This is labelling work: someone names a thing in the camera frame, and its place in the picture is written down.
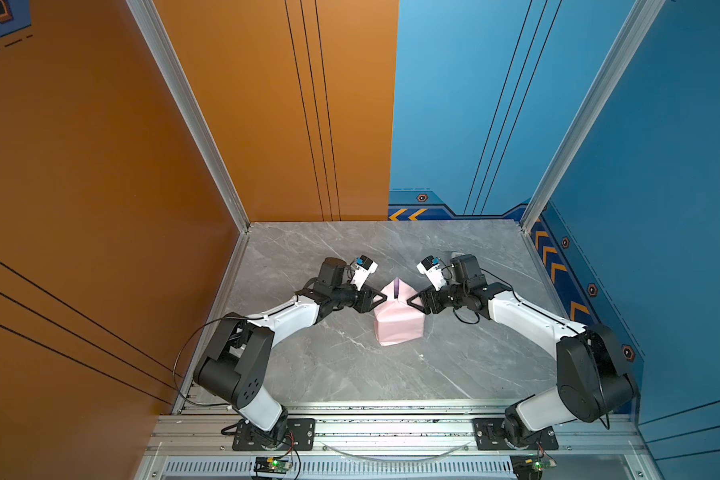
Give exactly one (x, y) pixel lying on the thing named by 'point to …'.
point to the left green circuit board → (272, 465)
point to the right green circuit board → (528, 466)
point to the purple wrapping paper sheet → (395, 320)
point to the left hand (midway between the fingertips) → (382, 294)
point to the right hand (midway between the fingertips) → (413, 299)
